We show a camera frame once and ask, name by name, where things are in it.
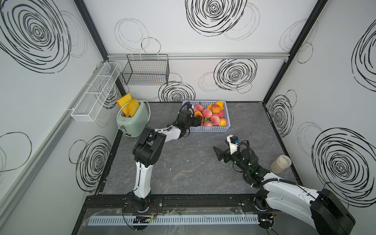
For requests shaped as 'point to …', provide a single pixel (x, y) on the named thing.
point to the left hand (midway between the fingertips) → (197, 116)
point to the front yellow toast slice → (133, 106)
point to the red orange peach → (208, 124)
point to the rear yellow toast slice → (125, 100)
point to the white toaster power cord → (138, 101)
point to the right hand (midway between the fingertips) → (220, 145)
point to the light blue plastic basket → (210, 129)
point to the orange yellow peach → (223, 122)
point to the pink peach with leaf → (215, 120)
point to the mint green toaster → (136, 126)
